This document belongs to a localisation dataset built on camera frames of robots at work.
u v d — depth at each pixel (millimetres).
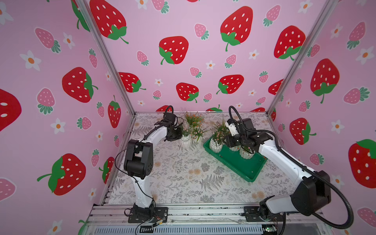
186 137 982
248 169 843
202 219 733
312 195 412
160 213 746
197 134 924
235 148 965
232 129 748
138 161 517
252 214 722
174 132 867
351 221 346
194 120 1007
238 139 700
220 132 904
